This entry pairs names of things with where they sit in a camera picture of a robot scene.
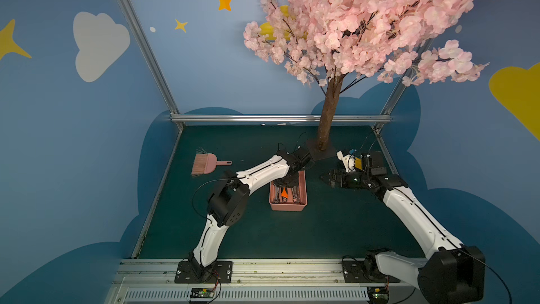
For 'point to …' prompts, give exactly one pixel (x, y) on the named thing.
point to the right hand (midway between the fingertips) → (330, 175)
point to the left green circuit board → (202, 293)
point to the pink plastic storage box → (297, 198)
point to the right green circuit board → (377, 294)
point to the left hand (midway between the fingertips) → (288, 180)
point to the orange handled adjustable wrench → (284, 195)
